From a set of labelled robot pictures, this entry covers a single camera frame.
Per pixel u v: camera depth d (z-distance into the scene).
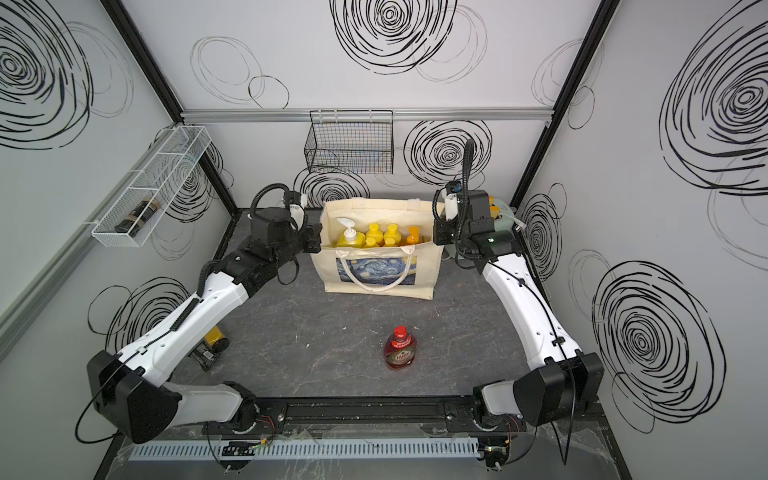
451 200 0.68
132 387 0.38
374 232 0.85
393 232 0.85
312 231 0.65
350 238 0.82
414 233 0.83
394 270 0.84
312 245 0.68
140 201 0.73
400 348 0.72
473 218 0.56
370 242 0.81
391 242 0.82
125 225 0.66
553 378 0.38
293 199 0.64
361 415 0.75
